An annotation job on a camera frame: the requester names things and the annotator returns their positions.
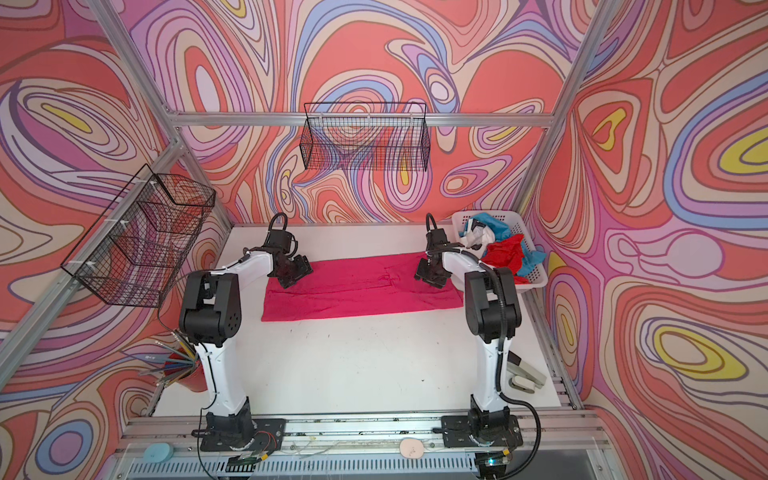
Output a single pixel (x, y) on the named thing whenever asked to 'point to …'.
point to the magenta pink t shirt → (357, 285)
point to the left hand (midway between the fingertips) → (311, 270)
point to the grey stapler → (526, 378)
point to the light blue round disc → (158, 452)
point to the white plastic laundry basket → (517, 225)
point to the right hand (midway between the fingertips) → (426, 283)
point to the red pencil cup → (186, 370)
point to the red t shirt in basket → (507, 253)
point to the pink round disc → (411, 448)
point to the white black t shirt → (482, 236)
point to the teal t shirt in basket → (501, 231)
